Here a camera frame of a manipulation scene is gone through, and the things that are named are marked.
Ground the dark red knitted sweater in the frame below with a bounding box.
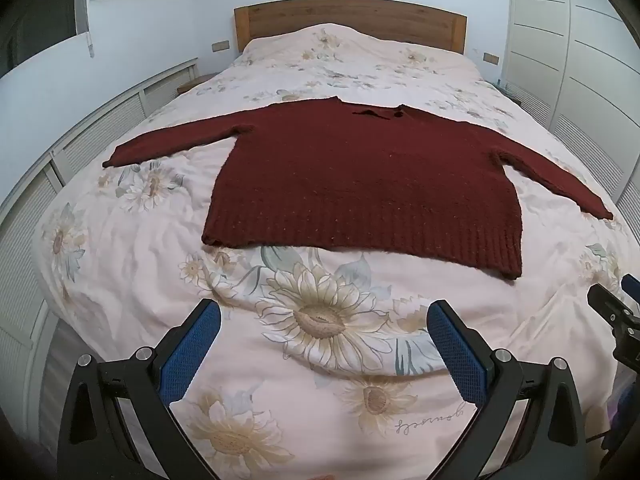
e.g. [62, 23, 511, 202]
[110, 98, 611, 280]

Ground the white louvered low cabinet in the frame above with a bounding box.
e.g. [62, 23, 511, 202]
[0, 56, 201, 441]

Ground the pink floral duvet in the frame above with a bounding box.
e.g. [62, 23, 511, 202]
[34, 24, 639, 479]

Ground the right wooden nightstand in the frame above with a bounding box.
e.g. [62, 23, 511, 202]
[494, 81, 522, 106]

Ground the wooden nightstand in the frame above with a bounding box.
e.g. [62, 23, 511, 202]
[494, 81, 522, 106]
[177, 74, 214, 96]

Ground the white louvered wardrobe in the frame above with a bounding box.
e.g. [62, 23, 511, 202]
[502, 0, 639, 232]

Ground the left wooden nightstand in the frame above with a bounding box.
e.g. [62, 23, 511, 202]
[177, 74, 214, 96]

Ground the wooden headboard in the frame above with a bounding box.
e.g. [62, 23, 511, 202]
[234, 0, 468, 54]

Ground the dark window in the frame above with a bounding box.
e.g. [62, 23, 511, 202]
[1, 0, 89, 74]

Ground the right wall socket plate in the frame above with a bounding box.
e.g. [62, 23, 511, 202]
[483, 52, 500, 65]

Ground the wall socket plate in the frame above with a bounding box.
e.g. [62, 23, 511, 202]
[483, 52, 500, 65]
[212, 40, 230, 53]

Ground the left wall socket plate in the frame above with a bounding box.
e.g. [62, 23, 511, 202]
[212, 40, 230, 53]

